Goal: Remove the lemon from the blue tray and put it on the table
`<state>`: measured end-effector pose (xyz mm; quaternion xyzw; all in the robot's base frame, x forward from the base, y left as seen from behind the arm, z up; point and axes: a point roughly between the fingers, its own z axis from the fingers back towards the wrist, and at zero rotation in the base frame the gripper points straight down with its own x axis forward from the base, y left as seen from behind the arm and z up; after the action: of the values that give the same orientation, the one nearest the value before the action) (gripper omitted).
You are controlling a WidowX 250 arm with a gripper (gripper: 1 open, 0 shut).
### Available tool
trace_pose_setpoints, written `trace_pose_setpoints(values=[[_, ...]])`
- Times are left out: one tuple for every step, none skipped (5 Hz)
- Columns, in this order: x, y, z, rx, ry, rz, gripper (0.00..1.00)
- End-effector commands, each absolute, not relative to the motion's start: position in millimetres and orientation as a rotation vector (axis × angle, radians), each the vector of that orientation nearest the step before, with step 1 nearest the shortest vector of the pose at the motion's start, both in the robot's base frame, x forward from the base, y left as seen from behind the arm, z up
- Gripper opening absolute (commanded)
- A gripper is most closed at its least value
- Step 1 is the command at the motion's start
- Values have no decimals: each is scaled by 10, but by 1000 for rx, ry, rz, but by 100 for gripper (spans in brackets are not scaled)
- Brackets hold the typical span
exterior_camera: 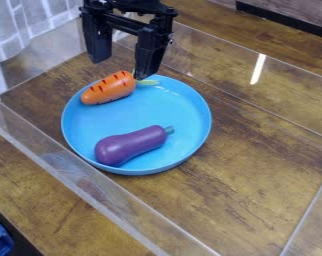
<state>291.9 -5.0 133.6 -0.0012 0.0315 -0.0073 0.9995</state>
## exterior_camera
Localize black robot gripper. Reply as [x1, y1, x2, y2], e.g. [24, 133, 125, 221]
[79, 0, 177, 80]

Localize orange toy carrot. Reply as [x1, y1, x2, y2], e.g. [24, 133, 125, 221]
[79, 70, 159, 105]

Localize blue round plastic tray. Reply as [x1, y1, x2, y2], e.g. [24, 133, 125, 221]
[61, 75, 212, 175]

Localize white patterned curtain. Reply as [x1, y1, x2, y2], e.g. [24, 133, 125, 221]
[0, 0, 82, 62]

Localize purple toy eggplant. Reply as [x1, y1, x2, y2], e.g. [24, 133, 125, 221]
[94, 125, 174, 166]

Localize dark baseboard strip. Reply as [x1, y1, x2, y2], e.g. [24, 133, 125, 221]
[236, 1, 322, 37]

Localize clear acrylic enclosure wall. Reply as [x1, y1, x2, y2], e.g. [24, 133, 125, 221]
[0, 19, 322, 256]

